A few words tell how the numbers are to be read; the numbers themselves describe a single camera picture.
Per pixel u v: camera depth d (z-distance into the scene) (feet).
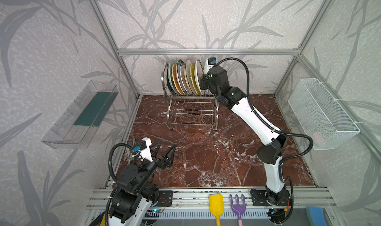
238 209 2.31
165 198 2.39
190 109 3.41
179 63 2.59
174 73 2.42
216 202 2.38
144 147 1.80
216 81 1.79
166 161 1.83
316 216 2.21
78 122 2.11
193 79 2.46
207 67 2.14
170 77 2.41
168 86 2.43
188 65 2.56
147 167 1.84
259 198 2.42
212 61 2.04
